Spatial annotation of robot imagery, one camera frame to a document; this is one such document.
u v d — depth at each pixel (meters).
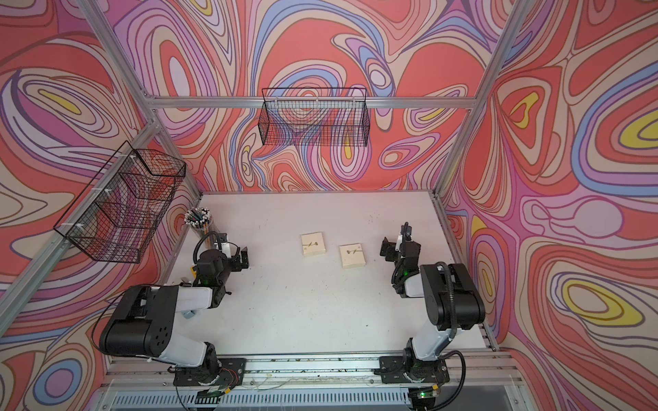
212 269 0.72
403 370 0.72
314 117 0.96
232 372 0.72
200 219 0.89
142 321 0.45
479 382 0.73
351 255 0.96
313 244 0.98
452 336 0.51
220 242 0.78
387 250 0.86
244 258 0.86
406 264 0.73
